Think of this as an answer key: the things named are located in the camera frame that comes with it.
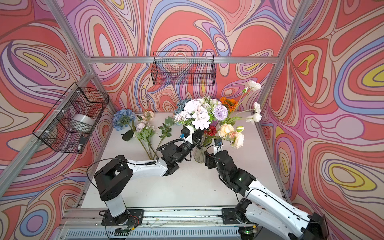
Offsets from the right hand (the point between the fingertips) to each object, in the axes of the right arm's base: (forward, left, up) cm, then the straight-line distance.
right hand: (211, 154), depth 77 cm
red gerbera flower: (+7, 0, +11) cm, 13 cm away
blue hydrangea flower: (+36, +61, -8) cm, 71 cm away
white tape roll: (+9, +62, +17) cm, 65 cm away
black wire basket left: (+12, +72, +13) cm, 75 cm away
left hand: (+6, +4, +16) cm, 17 cm away
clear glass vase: (+6, +6, -12) cm, 15 cm away
